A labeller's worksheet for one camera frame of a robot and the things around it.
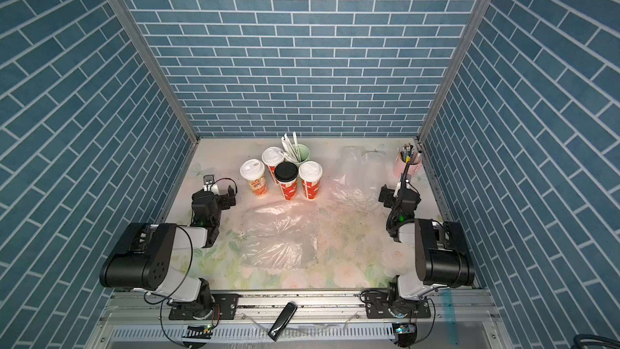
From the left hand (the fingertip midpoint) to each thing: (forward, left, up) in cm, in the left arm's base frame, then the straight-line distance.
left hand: (223, 187), depth 92 cm
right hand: (0, -70, 0) cm, 70 cm away
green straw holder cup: (+14, -31, +4) cm, 35 cm away
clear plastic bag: (+8, -55, -9) cm, 56 cm away
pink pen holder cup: (+12, -73, +8) cm, 74 cm away
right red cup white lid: (0, -34, +10) cm, 35 cm away
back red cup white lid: (+8, -19, +10) cm, 23 cm away
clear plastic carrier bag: (-18, -24, -5) cm, 30 cm away
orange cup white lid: (+1, -13, +9) cm, 16 cm away
